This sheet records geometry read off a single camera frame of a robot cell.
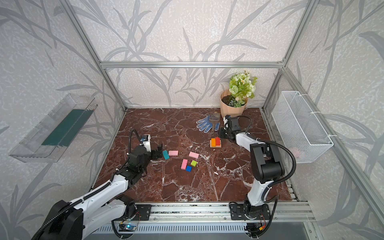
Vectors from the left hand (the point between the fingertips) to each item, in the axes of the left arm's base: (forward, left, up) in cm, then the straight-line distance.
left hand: (157, 139), depth 85 cm
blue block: (-12, -18, -13) cm, 25 cm away
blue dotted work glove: (+23, -29, -15) cm, 39 cm away
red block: (+7, -37, -12) cm, 39 cm away
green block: (-8, -21, -13) cm, 26 cm away
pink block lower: (-10, -15, -13) cm, 22 cm away
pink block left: (-2, -8, -13) cm, 16 cm away
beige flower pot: (+25, -44, -1) cm, 51 cm away
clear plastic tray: (-9, +40, +18) cm, 45 cm away
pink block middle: (-3, -21, -13) cm, 25 cm away
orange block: (+6, -34, -13) cm, 36 cm away
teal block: (-3, -3, -13) cm, 14 cm away
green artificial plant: (+32, -51, +13) cm, 62 cm away
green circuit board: (-41, +9, -14) cm, 44 cm away
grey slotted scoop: (+27, -35, -12) cm, 46 cm away
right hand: (+14, -39, -7) cm, 41 cm away
